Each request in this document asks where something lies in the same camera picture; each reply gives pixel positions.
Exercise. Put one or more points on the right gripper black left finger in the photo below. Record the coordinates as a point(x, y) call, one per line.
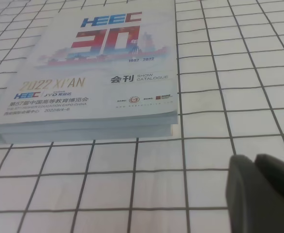
point(253, 205)

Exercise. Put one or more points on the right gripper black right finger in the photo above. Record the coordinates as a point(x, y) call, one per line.
point(273, 170)

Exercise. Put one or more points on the checkered white tablecloth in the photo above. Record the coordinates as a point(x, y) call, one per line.
point(230, 57)

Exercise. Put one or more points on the white HEEC catalogue book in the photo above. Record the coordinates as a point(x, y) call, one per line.
point(96, 73)

